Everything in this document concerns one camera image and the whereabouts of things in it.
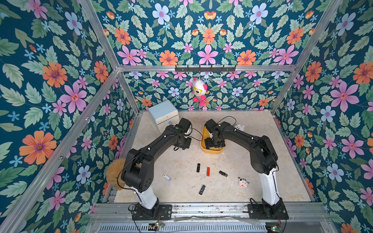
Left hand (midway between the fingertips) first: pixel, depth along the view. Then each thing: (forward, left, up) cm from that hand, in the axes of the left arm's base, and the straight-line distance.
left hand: (187, 143), depth 90 cm
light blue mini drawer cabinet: (+22, +14, +5) cm, 26 cm away
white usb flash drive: (-17, +13, -10) cm, 24 cm away
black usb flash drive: (-13, -6, -9) cm, 17 cm away
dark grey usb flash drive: (-17, -21, -10) cm, 29 cm away
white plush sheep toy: (+15, -40, -7) cm, 43 cm away
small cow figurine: (-24, -31, -8) cm, 40 cm away
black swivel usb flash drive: (-25, -7, -10) cm, 28 cm away
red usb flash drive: (-15, -12, -10) cm, 22 cm away
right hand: (+1, -16, -6) cm, 17 cm away
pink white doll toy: (+31, -11, +17) cm, 36 cm away
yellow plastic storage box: (+11, -13, -7) cm, 18 cm away
